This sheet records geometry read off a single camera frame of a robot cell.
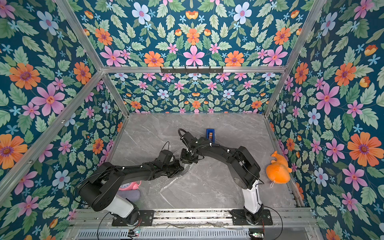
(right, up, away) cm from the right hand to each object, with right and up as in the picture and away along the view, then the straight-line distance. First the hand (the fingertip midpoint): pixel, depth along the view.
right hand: (184, 158), depth 88 cm
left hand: (+2, -6, +1) cm, 7 cm away
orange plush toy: (+52, -5, -8) cm, 53 cm away
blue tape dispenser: (+15, +16, +15) cm, 26 cm away
